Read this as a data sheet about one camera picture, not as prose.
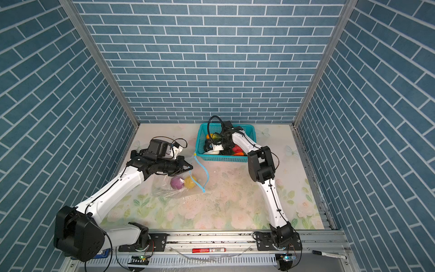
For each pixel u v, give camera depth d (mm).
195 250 719
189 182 844
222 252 709
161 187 909
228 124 890
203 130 1067
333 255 708
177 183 867
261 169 643
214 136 916
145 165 570
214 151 935
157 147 625
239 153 1016
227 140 845
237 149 1012
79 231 392
